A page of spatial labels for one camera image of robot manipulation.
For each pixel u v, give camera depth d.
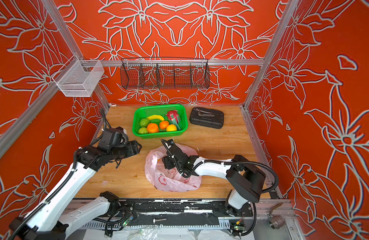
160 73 1.00
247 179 0.44
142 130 0.97
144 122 1.01
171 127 0.98
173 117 1.03
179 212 0.73
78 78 0.92
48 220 0.38
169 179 0.71
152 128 0.95
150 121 1.07
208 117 1.04
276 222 0.67
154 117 1.09
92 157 0.46
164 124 1.00
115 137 0.54
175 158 0.63
